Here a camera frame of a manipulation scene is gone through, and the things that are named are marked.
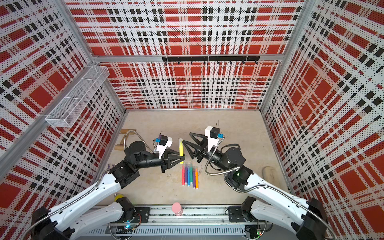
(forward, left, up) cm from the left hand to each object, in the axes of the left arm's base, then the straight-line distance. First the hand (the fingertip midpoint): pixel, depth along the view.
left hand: (185, 157), depth 65 cm
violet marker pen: (0, -3, -27) cm, 27 cm away
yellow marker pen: (+1, +1, +5) cm, 6 cm away
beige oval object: (+1, -46, -23) cm, 51 cm away
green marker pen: (+2, -1, -26) cm, 26 cm away
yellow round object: (-13, +31, -13) cm, 36 cm away
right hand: (+4, -2, +10) cm, 11 cm away
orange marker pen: (-1, -4, -27) cm, 28 cm away
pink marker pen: (+1, +4, -26) cm, 26 cm away
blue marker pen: (+2, +2, -26) cm, 26 cm away
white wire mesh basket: (+35, +73, -4) cm, 81 cm away
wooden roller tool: (+20, +47, -25) cm, 57 cm away
